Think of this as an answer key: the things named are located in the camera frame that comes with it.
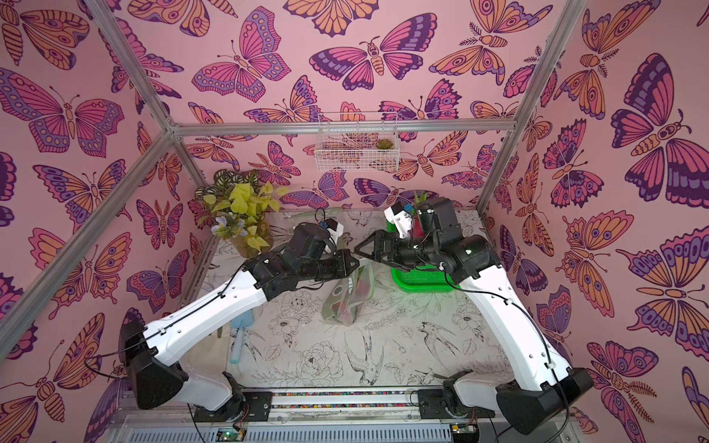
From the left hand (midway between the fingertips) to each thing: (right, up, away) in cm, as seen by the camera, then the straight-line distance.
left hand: (365, 262), depth 70 cm
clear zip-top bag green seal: (-30, +14, +49) cm, 59 cm away
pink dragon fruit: (+23, +20, +35) cm, 47 cm away
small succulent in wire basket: (+7, +38, +22) cm, 45 cm away
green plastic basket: (+21, -8, +26) cm, 35 cm away
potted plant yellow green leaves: (-41, +17, +19) cm, 49 cm away
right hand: (+1, +3, -7) cm, 8 cm away
